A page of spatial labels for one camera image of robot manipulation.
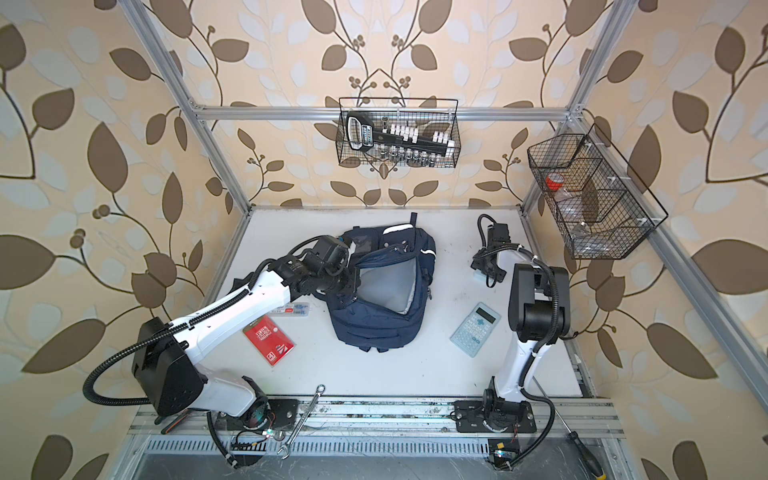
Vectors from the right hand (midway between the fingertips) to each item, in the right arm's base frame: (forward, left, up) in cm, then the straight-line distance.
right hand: (487, 270), depth 100 cm
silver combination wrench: (-47, +59, -2) cm, 75 cm away
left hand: (-12, +40, +16) cm, 45 cm away
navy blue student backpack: (-10, +33, +5) cm, 35 cm away
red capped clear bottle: (+7, -13, +31) cm, 35 cm away
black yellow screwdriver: (-52, -12, 0) cm, 53 cm away
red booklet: (-21, +69, -4) cm, 72 cm away
